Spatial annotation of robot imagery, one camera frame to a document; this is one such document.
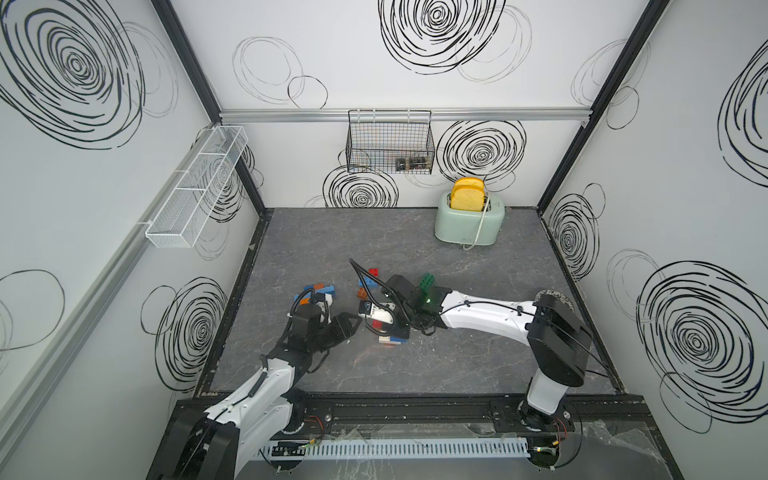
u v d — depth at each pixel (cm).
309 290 93
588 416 75
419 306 64
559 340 45
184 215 73
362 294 96
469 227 100
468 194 96
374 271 102
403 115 90
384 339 84
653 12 72
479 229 96
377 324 75
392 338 81
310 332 65
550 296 49
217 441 41
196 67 80
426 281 98
